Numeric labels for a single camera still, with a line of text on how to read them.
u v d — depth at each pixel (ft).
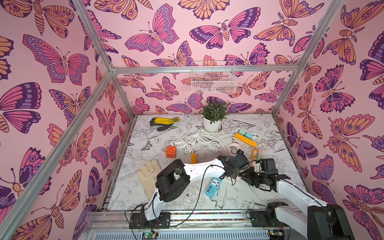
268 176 2.19
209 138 3.47
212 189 2.67
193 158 3.03
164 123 3.74
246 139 3.28
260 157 2.88
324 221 1.35
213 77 3.13
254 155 3.09
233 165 2.12
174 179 1.67
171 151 3.09
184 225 2.39
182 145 3.25
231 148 3.29
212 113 3.09
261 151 2.97
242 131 3.39
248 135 3.38
